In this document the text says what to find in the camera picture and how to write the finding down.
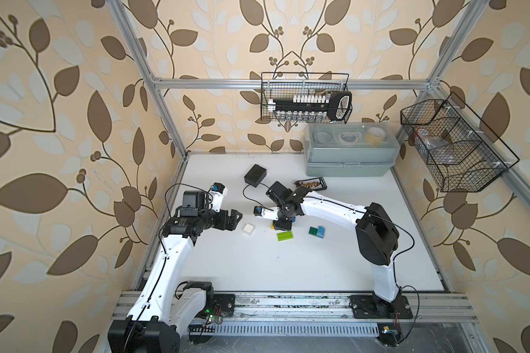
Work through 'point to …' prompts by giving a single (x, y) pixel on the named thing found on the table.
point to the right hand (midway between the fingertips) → (278, 220)
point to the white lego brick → (248, 229)
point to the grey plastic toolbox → (350, 149)
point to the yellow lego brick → (272, 226)
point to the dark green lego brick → (313, 231)
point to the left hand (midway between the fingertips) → (229, 211)
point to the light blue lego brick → (321, 232)
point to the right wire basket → (462, 153)
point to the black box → (255, 175)
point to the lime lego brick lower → (285, 236)
